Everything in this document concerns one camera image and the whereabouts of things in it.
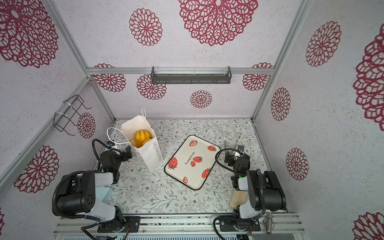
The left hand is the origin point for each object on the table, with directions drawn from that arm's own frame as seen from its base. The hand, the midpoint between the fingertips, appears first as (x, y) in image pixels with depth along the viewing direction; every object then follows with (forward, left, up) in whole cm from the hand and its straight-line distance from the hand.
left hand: (123, 150), depth 94 cm
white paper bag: (-9, -21, +11) cm, 25 cm away
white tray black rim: (-4, -43, -8) cm, 44 cm away
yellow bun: (+2, -15, +12) cm, 20 cm away
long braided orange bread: (0, -13, +10) cm, 17 cm away
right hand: (-2, -71, +1) cm, 71 cm away
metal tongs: (+10, -76, -5) cm, 77 cm away
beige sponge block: (-29, -67, -3) cm, 73 cm away
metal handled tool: (-40, -80, -5) cm, 90 cm away
